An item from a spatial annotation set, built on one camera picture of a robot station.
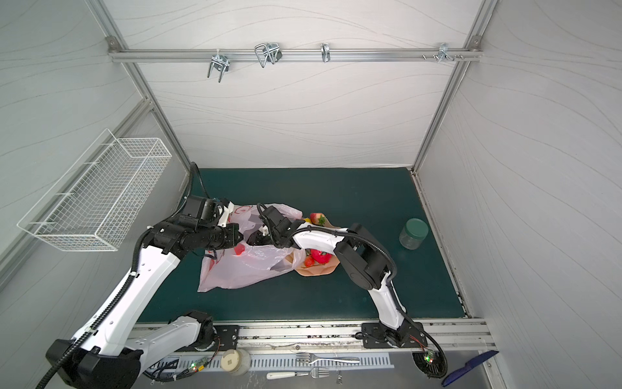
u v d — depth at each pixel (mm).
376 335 726
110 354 385
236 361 614
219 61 785
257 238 772
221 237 636
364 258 512
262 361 703
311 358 692
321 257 842
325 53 781
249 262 698
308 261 841
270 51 763
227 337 736
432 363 721
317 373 688
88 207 662
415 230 902
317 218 893
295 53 801
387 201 1108
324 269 848
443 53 765
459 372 680
